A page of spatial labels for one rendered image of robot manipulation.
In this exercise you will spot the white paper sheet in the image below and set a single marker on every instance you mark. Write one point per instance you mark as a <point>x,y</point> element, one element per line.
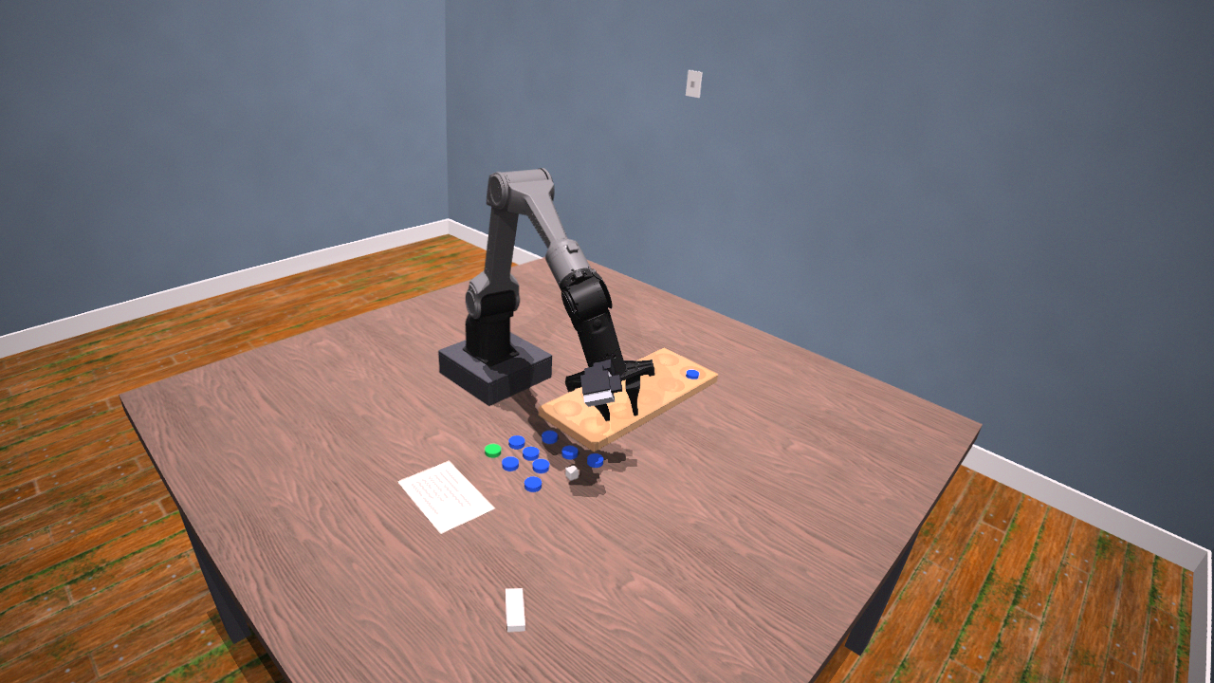
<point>445,496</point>

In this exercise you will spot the tan tray with round pockets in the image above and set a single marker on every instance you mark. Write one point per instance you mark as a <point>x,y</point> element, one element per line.
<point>657,395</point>

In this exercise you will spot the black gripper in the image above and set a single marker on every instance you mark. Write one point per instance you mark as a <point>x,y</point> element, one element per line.
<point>630,371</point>

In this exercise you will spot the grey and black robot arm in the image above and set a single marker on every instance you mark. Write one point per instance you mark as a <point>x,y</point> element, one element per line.
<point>493,294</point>

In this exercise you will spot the white rectangular block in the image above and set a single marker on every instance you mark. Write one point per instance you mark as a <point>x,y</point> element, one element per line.
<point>515,610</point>

